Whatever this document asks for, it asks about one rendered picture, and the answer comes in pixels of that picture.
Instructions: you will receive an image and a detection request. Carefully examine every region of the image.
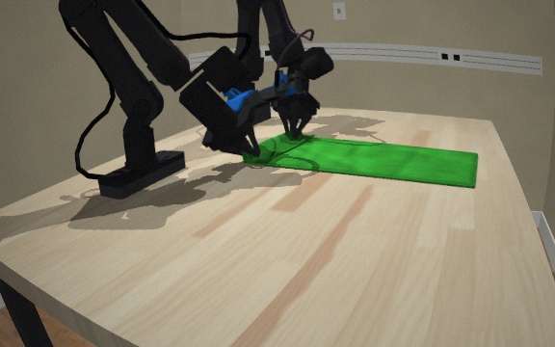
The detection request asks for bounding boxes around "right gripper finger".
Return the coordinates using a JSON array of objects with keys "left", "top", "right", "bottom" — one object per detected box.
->
[
  {"left": 220, "top": 137, "right": 252, "bottom": 156},
  {"left": 234, "top": 122, "right": 260, "bottom": 157}
]

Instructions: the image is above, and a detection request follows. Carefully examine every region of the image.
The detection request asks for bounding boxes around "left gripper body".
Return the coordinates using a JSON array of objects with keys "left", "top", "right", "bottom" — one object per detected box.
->
[{"left": 271, "top": 74, "right": 320, "bottom": 116}]

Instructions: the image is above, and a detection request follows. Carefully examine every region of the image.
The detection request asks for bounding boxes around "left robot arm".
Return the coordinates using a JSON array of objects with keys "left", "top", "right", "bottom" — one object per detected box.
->
[{"left": 234, "top": 0, "right": 334, "bottom": 109}]

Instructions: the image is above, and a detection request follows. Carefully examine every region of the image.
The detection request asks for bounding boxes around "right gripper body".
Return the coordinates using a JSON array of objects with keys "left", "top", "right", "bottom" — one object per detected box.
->
[{"left": 198, "top": 87, "right": 255, "bottom": 151}]

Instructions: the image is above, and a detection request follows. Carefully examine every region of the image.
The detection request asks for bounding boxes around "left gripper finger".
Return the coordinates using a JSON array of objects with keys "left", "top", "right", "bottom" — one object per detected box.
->
[
  {"left": 290, "top": 102, "right": 312, "bottom": 139},
  {"left": 277, "top": 105, "right": 291, "bottom": 132}
]

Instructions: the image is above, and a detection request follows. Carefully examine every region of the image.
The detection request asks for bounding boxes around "green towel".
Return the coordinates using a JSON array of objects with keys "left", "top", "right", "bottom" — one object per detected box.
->
[{"left": 243, "top": 130, "right": 478, "bottom": 188}]

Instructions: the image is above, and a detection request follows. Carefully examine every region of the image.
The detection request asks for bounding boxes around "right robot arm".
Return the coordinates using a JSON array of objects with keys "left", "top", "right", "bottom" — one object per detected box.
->
[{"left": 59, "top": 0, "right": 251, "bottom": 188}]

